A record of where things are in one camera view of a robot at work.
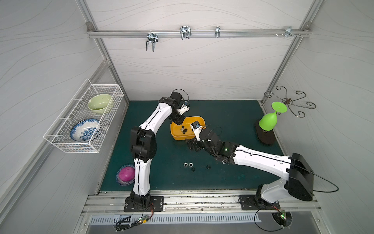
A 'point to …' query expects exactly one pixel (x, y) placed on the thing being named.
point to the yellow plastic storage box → (177, 130)
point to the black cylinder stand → (265, 137)
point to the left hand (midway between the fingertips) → (180, 120)
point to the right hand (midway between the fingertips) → (193, 133)
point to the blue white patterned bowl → (85, 130)
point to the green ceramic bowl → (98, 103)
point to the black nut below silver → (193, 169)
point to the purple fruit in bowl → (125, 174)
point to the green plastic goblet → (268, 122)
